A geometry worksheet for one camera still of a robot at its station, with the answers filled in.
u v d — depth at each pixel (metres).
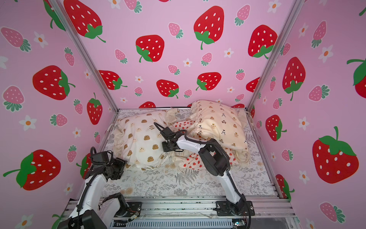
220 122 0.90
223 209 0.73
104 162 0.64
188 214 0.73
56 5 0.67
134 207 0.74
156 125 0.80
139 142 0.88
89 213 0.42
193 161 0.84
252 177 0.86
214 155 0.57
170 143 0.71
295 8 0.69
